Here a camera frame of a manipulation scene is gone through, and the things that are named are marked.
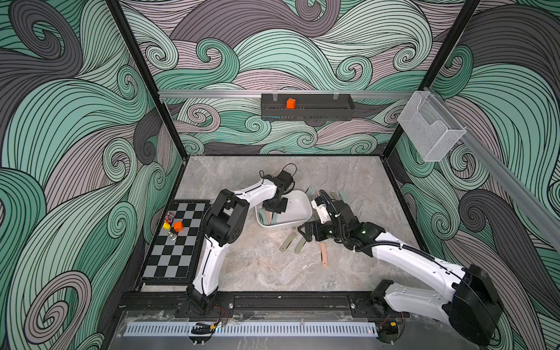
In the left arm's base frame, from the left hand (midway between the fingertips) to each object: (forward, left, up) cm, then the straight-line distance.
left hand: (278, 208), depth 98 cm
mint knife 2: (+8, -32, -1) cm, 33 cm away
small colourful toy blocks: (-12, +43, +4) cm, 44 cm away
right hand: (-14, -12, +11) cm, 21 cm away
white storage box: (-2, -10, +1) cm, 10 cm away
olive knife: (-15, -4, -1) cm, 16 cm away
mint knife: (+11, -16, -1) cm, 20 cm away
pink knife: (-17, -19, -1) cm, 25 cm away
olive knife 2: (-17, -9, -1) cm, 19 cm away
